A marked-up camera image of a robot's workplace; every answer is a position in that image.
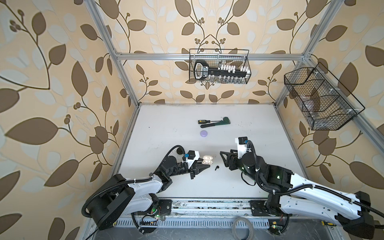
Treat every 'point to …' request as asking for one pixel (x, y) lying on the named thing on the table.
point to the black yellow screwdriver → (206, 121)
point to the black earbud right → (217, 167)
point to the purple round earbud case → (203, 133)
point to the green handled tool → (226, 121)
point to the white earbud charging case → (207, 159)
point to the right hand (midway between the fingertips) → (224, 154)
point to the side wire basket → (325, 104)
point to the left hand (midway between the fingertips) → (209, 163)
